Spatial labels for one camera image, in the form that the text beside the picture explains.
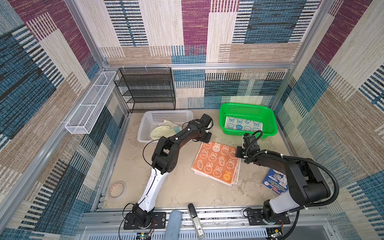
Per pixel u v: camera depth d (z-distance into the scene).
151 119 1.08
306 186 0.45
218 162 0.92
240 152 0.85
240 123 1.09
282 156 0.55
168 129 0.99
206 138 0.91
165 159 0.60
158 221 0.73
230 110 1.15
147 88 1.08
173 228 0.69
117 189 0.84
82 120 0.71
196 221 0.70
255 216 0.73
